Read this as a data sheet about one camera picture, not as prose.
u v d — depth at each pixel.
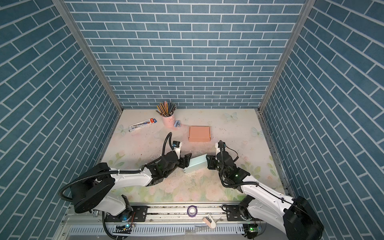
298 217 0.40
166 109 1.05
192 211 0.75
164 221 0.72
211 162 0.72
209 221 0.70
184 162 0.76
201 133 1.02
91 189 0.43
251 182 0.56
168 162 0.64
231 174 0.61
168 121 1.05
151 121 1.12
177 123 1.08
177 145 0.74
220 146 0.67
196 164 0.81
